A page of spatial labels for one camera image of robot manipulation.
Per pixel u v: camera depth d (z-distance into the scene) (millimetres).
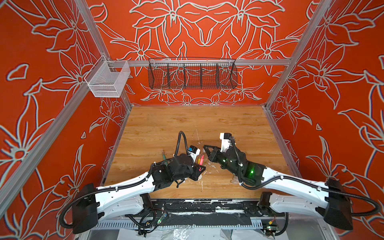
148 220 697
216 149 633
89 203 410
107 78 930
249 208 731
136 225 592
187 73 1005
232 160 529
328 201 403
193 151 655
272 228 684
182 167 546
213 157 618
